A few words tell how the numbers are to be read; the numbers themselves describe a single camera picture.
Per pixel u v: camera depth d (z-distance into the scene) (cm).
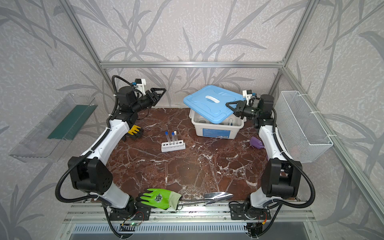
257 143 99
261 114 64
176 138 91
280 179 43
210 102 82
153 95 69
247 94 74
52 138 64
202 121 108
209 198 78
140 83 71
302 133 62
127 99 60
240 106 69
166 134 107
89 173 43
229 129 93
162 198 77
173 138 90
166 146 94
